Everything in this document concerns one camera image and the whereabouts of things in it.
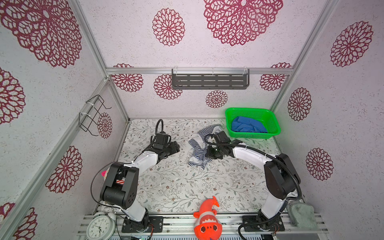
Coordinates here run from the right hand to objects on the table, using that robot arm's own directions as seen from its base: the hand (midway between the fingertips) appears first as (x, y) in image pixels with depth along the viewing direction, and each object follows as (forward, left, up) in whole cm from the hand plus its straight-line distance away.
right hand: (204, 153), depth 91 cm
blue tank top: (+28, -29, -3) cm, 41 cm away
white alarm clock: (-40, +49, -4) cm, 63 cm away
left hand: (+3, +18, -1) cm, 19 cm away
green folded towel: (-30, -49, -9) cm, 58 cm away
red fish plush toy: (-38, -1, 0) cm, 38 cm away
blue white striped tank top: (+12, +4, -6) cm, 14 cm away
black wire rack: (+9, +60, +28) cm, 66 cm away
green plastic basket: (+38, -47, -4) cm, 61 cm away
